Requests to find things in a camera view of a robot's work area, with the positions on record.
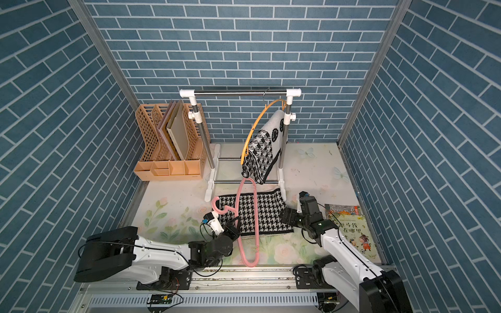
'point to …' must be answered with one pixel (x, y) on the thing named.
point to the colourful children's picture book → (351, 220)
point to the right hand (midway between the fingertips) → (289, 215)
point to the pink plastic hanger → (236, 209)
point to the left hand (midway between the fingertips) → (248, 222)
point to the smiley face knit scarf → (264, 147)
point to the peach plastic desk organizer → (157, 162)
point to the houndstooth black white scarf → (271, 205)
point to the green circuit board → (160, 299)
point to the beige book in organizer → (177, 129)
